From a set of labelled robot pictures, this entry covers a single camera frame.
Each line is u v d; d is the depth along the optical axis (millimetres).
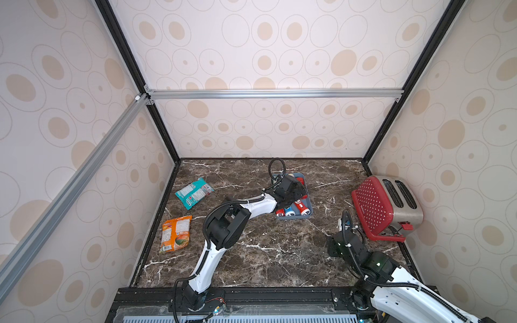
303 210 941
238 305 730
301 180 1054
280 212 946
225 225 554
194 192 1027
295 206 980
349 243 574
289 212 942
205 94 921
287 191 775
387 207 800
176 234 873
